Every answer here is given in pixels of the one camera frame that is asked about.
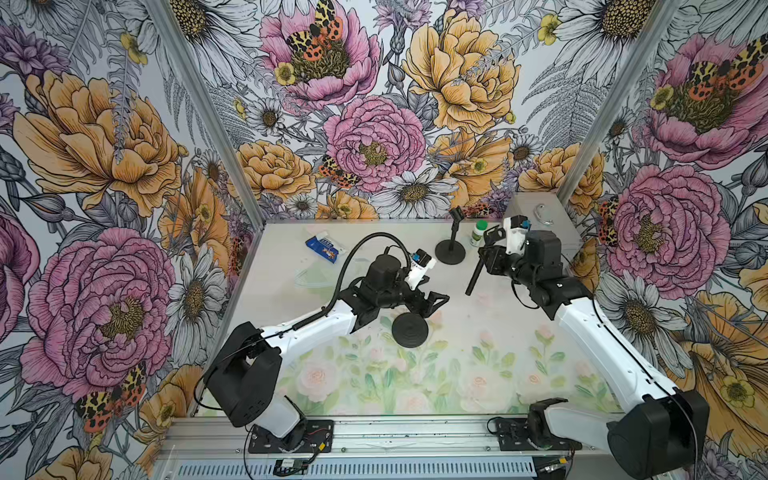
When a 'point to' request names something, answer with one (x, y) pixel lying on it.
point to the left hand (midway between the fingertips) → (434, 295)
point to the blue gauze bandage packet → (323, 248)
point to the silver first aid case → (546, 212)
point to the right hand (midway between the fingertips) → (480, 256)
